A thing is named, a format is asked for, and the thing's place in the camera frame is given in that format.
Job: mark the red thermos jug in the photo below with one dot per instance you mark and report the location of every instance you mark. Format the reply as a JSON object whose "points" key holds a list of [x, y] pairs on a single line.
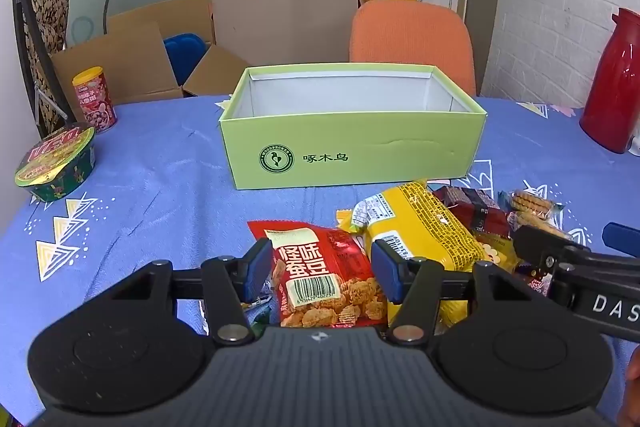
{"points": [[615, 92]]}

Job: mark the red snack can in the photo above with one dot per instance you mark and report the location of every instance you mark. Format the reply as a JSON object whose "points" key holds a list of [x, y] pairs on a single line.
{"points": [[95, 102]]}

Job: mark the orange chair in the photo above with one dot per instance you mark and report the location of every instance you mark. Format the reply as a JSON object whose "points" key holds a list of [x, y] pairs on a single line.
{"points": [[410, 37]]}

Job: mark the large yellow snack packet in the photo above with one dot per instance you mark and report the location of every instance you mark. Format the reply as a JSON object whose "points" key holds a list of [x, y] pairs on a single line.
{"points": [[430, 227]]}

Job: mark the person's right hand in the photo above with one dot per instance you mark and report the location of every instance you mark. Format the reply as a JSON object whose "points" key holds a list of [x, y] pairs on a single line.
{"points": [[635, 367]]}

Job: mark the blue patterned tablecloth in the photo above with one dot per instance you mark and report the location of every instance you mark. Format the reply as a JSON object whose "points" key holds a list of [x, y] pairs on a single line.
{"points": [[150, 207]]}

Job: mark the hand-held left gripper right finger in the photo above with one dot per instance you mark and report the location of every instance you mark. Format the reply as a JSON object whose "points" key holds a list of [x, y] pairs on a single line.
{"points": [[385, 272]]}

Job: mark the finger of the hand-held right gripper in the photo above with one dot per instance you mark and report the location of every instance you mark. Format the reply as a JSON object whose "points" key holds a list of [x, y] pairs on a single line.
{"points": [[540, 249], [622, 237]]}

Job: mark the clear biscuit packet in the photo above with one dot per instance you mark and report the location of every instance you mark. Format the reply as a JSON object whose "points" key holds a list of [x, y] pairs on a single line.
{"points": [[530, 204]]}

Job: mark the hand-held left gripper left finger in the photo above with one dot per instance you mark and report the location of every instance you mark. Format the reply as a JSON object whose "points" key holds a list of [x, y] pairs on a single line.
{"points": [[260, 268]]}

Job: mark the open brown cardboard box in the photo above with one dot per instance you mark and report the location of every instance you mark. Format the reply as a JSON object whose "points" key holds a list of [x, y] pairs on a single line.
{"points": [[130, 57]]}

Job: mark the dark red snack packet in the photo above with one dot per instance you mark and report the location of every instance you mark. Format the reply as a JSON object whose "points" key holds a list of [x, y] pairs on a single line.
{"points": [[475, 212]]}

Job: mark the green instant noodle bowl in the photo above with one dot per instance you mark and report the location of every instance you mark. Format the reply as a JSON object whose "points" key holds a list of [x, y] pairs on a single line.
{"points": [[55, 167]]}

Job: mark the blue plastic container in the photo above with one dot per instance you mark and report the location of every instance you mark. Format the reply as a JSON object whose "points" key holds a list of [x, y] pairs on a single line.
{"points": [[185, 54]]}

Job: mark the light green cardboard box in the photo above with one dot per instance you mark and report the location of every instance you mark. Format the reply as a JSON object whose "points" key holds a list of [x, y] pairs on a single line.
{"points": [[350, 152]]}

